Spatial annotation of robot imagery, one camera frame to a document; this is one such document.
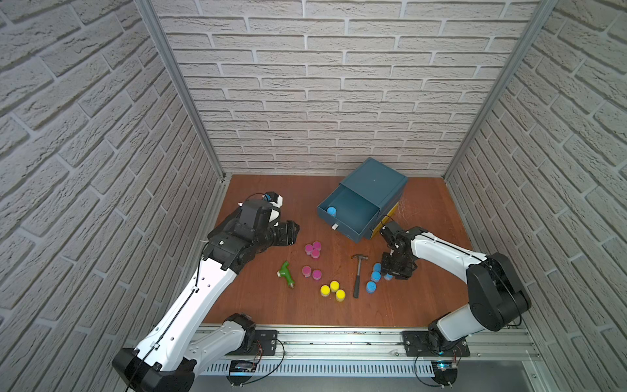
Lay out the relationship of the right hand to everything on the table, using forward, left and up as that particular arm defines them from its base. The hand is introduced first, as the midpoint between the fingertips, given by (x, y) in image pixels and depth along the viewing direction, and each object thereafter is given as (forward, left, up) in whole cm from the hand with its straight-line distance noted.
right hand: (390, 273), depth 87 cm
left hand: (+8, +33, +25) cm, 42 cm away
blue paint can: (+18, +20, +16) cm, 31 cm away
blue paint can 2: (+2, +5, +3) cm, 6 cm away
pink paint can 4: (+2, +31, +2) cm, 31 cm away
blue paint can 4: (-1, +6, 0) cm, 6 cm away
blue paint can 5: (-4, +8, 0) cm, 9 cm away
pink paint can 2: (+12, +26, +1) cm, 29 cm away
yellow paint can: (-4, +21, +1) cm, 21 cm away
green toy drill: (+3, +39, +1) cm, 39 cm away
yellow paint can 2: (-7, +19, +1) cm, 20 cm away
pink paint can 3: (+9, +27, +2) cm, 29 cm away
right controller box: (-30, -10, -3) cm, 31 cm away
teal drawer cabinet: (+20, +7, +21) cm, 30 cm away
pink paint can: (+11, +30, +1) cm, 32 cm away
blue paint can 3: (-2, +2, +2) cm, 3 cm away
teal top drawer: (+18, +15, +15) cm, 28 cm away
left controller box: (-25, +51, -1) cm, 56 cm away
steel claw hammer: (-4, +13, -2) cm, 14 cm away
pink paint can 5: (+1, +27, +1) cm, 27 cm away
